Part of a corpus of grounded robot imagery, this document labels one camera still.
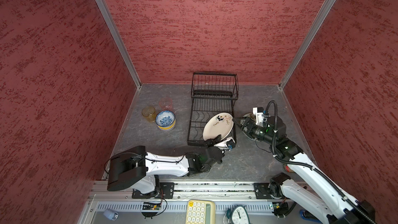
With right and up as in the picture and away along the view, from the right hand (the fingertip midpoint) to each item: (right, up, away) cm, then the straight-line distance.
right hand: (233, 126), depth 73 cm
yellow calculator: (-16, -38, -6) cm, 41 cm away
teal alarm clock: (+1, -37, -8) cm, 38 cm away
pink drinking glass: (-41, +10, +33) cm, 54 cm away
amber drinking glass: (-48, +5, +19) cm, 51 cm away
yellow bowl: (-36, -4, +16) cm, 40 cm away
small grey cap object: (-55, -37, -8) cm, 67 cm away
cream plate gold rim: (-5, -1, +11) cm, 12 cm away
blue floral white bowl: (-39, +1, +21) cm, 45 cm away
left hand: (-7, -7, +5) cm, 11 cm away
